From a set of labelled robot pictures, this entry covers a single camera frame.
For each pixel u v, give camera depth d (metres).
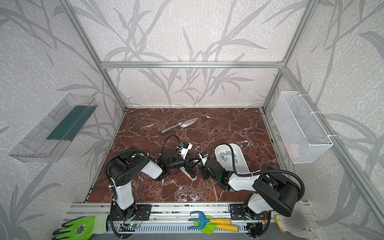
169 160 0.73
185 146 0.80
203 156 0.77
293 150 0.73
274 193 0.43
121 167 0.51
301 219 0.71
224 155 0.94
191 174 0.83
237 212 0.73
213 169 0.66
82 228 0.69
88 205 0.77
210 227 0.69
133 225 0.70
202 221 0.69
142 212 0.74
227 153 0.95
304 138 0.61
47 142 0.64
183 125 1.08
